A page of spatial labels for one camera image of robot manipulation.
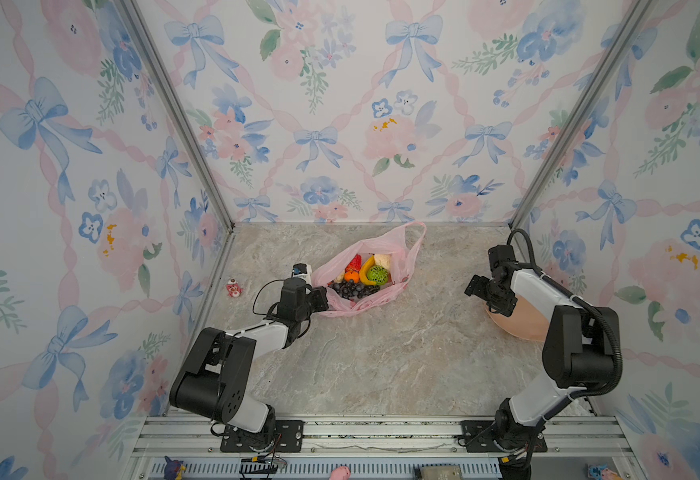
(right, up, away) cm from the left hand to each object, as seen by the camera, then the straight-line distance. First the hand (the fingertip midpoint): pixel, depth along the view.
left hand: (328, 286), depth 92 cm
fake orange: (+8, +3, +9) cm, 12 cm away
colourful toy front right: (+64, -40, -24) cm, 79 cm away
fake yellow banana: (+12, +5, +11) cm, 17 cm away
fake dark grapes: (+8, -2, +4) cm, 9 cm away
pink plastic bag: (+24, +14, +5) cm, 28 cm away
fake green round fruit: (+16, +3, +6) cm, 18 cm away
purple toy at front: (-32, -37, -26) cm, 56 cm away
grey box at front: (+27, -38, -26) cm, 54 cm away
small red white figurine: (-32, -1, +6) cm, 32 cm away
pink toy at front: (+5, -40, -24) cm, 47 cm away
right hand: (+48, -3, +2) cm, 48 cm away
